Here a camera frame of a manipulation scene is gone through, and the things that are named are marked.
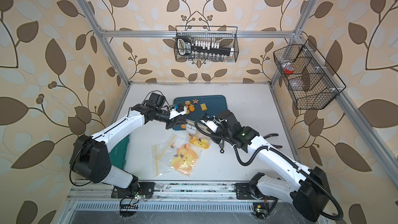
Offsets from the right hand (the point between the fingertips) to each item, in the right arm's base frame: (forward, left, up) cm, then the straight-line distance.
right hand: (209, 127), depth 78 cm
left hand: (+5, +13, +2) cm, 14 cm away
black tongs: (-3, -7, -16) cm, 18 cm away
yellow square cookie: (+24, +2, -15) cm, 28 cm away
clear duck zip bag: (0, +7, -13) cm, 15 cm away
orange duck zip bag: (-10, +13, -14) cm, 22 cm away
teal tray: (+26, +7, -15) cm, 31 cm away
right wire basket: (+15, -51, +17) cm, 55 cm away
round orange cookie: (+29, +14, -15) cm, 35 cm away
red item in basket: (+24, -43, +15) cm, 52 cm away
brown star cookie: (+30, +8, -15) cm, 34 cm away
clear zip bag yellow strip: (-6, +26, -16) cm, 31 cm away
